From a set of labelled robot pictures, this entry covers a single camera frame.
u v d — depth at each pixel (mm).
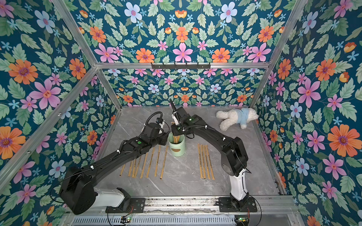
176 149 858
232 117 1035
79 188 404
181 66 929
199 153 930
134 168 862
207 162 890
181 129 730
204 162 893
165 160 904
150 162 897
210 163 884
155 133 645
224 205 728
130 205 679
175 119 705
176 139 878
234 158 487
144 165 884
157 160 906
